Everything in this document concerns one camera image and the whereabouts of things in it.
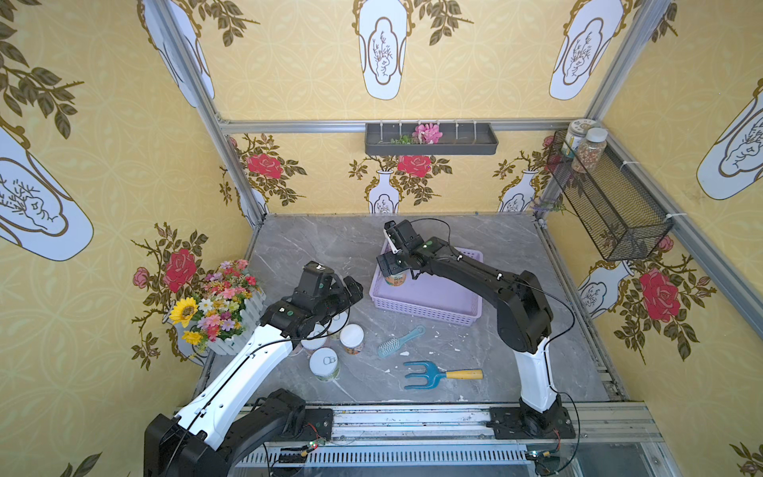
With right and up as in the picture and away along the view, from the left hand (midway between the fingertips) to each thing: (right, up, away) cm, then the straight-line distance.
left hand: (341, 292), depth 80 cm
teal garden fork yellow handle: (+26, -23, +1) cm, 34 cm away
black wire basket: (+76, +20, 0) cm, 79 cm away
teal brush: (+13, -16, +6) cm, 22 cm away
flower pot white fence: (-30, -6, -6) cm, 31 cm away
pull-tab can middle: (-7, -14, +2) cm, 16 cm away
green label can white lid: (+15, +1, +17) cm, 23 cm away
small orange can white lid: (+3, -13, +2) cm, 13 cm away
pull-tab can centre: (-2, -10, +8) cm, 13 cm away
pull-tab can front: (-5, -19, -1) cm, 20 cm away
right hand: (+17, +11, +16) cm, 25 cm away
